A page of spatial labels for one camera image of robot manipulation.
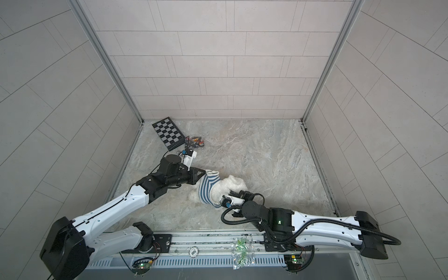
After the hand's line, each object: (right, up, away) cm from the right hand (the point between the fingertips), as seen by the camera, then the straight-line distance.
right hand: (230, 194), depth 71 cm
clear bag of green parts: (+5, -23, -2) cm, 23 cm away
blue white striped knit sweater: (-9, +6, +2) cm, 11 cm away
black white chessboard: (-38, +25, +34) cm, 57 cm away
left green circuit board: (-33, -24, -7) cm, 42 cm away
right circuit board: (+25, -26, -3) cm, 36 cm away
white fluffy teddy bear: (-3, +3, -2) cm, 5 cm away
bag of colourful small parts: (-23, +20, +31) cm, 44 cm away
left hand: (-10, +8, +6) cm, 14 cm away
